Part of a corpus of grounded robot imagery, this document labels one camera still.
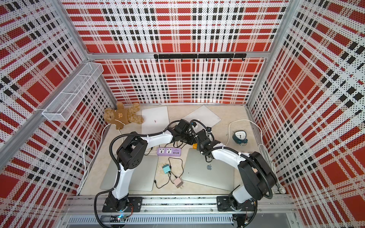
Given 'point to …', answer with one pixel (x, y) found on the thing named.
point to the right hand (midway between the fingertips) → (205, 143)
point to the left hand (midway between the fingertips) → (198, 141)
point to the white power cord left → (80, 189)
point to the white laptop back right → (205, 115)
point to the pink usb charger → (178, 182)
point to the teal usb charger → (166, 168)
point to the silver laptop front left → (145, 177)
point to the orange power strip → (195, 146)
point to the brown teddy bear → (121, 116)
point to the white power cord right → (263, 147)
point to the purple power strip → (169, 151)
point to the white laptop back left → (156, 119)
